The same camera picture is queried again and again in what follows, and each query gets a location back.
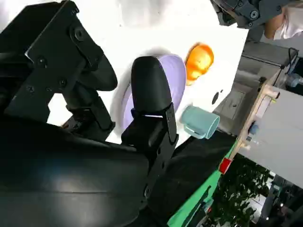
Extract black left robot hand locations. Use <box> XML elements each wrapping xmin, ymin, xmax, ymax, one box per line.
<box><xmin>210</xmin><ymin>0</ymin><xmax>284</xmax><ymax>30</ymax></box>

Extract lilac plate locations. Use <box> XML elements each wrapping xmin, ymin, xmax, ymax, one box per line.
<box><xmin>119</xmin><ymin>53</ymin><xmax>187</xmax><ymax>130</ymax></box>

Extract person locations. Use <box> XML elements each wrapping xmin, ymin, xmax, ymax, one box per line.
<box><xmin>264</xmin><ymin>4</ymin><xmax>303</xmax><ymax>40</ymax></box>

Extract red block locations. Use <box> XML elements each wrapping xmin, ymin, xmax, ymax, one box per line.
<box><xmin>219</xmin><ymin>157</ymin><xmax>233</xmax><ymax>175</ymax></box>

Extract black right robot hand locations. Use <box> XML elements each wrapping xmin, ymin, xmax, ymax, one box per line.
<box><xmin>0</xmin><ymin>0</ymin><xmax>179</xmax><ymax>227</ymax></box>

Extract black cloth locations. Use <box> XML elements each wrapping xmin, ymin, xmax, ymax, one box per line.
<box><xmin>151</xmin><ymin>134</ymin><xmax>238</xmax><ymax>215</ymax></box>

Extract pale green mug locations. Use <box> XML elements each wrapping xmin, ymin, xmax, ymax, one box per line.
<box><xmin>181</xmin><ymin>105</ymin><xmax>221</xmax><ymax>140</ymax></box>

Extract green leafy plants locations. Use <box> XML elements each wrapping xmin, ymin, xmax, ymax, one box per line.
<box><xmin>208</xmin><ymin>153</ymin><xmax>274</xmax><ymax>227</ymax></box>

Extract white cabinet with wooden frame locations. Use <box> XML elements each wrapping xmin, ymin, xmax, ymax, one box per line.
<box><xmin>229</xmin><ymin>70</ymin><xmax>303</xmax><ymax>189</ymax></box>

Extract gray cabinet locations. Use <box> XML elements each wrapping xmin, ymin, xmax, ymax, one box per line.
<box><xmin>213</xmin><ymin>83</ymin><xmax>252</xmax><ymax>137</ymax></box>

